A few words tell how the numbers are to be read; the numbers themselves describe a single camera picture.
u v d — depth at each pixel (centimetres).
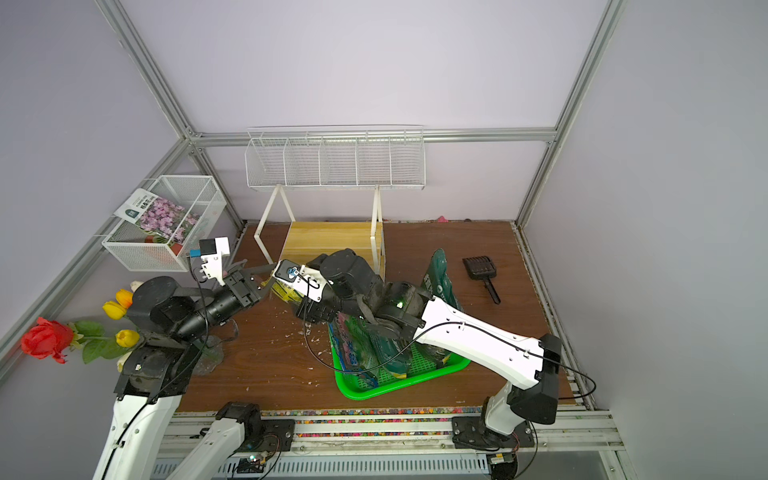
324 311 53
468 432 74
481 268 102
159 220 73
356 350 70
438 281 68
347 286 42
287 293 63
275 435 74
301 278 46
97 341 59
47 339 50
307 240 89
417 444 73
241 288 50
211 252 52
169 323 43
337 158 99
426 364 85
